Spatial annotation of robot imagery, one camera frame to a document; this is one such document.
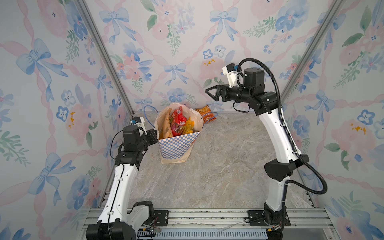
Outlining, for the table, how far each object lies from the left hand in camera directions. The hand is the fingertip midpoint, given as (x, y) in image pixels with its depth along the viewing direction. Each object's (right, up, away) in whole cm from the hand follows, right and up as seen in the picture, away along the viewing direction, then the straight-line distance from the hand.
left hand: (157, 130), depth 77 cm
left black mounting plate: (+3, -44, -2) cm, 44 cm away
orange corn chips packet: (+28, +11, +37) cm, 48 cm away
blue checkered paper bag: (+10, -10, +3) cm, 14 cm away
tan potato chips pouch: (+2, +1, +6) cm, 7 cm away
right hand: (+27, +18, -10) cm, 34 cm away
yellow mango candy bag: (+16, +1, +11) cm, 19 cm away
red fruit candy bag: (+10, +5, +5) cm, 12 cm away
